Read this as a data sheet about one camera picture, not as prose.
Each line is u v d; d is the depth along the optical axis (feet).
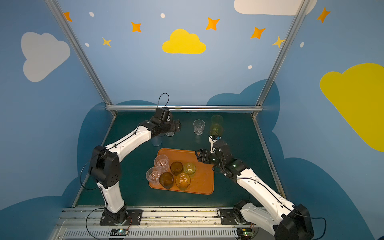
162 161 2.95
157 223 2.40
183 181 2.83
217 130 3.38
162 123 2.37
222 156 1.92
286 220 1.31
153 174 2.79
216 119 3.32
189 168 2.91
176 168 2.92
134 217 2.46
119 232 2.31
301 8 2.31
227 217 2.46
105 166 1.57
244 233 2.35
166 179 2.74
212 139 2.39
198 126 3.65
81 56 2.82
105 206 2.05
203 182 2.83
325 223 1.30
